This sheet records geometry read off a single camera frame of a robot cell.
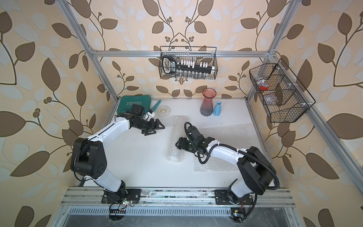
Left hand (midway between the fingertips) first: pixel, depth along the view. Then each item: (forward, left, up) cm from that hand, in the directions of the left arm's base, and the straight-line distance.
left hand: (158, 127), depth 86 cm
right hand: (-8, -13, -7) cm, 17 cm away
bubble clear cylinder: (-14, -11, -7) cm, 20 cm away
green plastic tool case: (+30, +32, -10) cm, 45 cm away
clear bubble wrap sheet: (-18, -36, -13) cm, 42 cm away
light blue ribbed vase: (+21, -40, -6) cm, 46 cm away
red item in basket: (+16, -62, +20) cm, 67 cm away
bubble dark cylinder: (+3, -53, -15) cm, 55 cm away
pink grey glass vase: (+21, -32, -3) cm, 38 cm away
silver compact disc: (+25, +1, -14) cm, 28 cm away
